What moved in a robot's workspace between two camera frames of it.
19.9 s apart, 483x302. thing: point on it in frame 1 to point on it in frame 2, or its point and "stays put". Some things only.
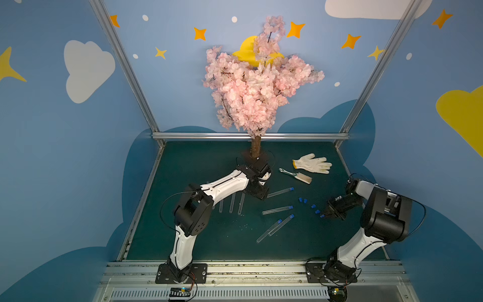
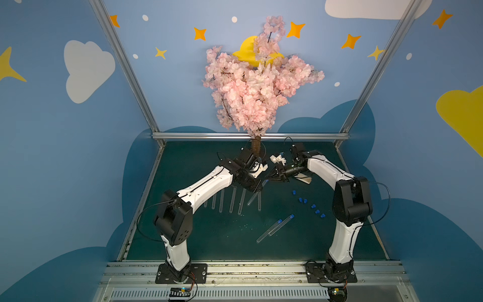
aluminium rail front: [255, 281] stays put
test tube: [279, 192] to [259, 201]
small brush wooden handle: [304, 178] stays put
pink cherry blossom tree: [247, 96] stays put
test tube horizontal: [241, 203] to [233, 201]
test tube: [232, 202] to [222, 196]
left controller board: [180, 292] stays put
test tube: [277, 209] to [256, 194]
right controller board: [338, 294] stays put
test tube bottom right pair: [270, 233] stays put
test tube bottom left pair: [266, 233] stays put
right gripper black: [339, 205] to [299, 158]
